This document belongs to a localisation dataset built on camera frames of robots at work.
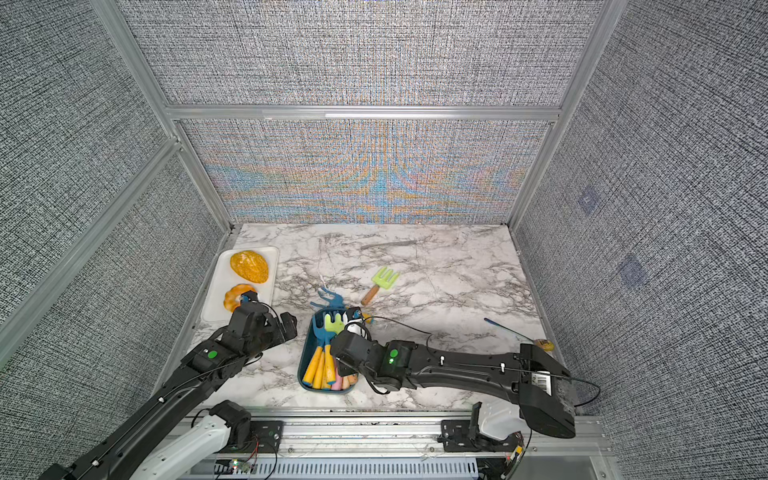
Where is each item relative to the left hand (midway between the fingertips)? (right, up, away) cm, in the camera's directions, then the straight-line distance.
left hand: (289, 322), depth 80 cm
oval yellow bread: (-20, +14, +22) cm, 33 cm away
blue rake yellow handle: (+10, +2, +18) cm, 21 cm away
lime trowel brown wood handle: (+24, +9, +24) cm, 35 cm away
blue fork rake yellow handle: (+8, -5, +4) cm, 10 cm away
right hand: (+14, -5, -5) cm, 16 cm away
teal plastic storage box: (+3, -9, +2) cm, 10 cm away
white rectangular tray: (-30, +9, +24) cm, 39 cm away
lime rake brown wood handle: (+13, -1, 0) cm, 13 cm away
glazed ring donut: (-24, +4, +18) cm, 31 cm away
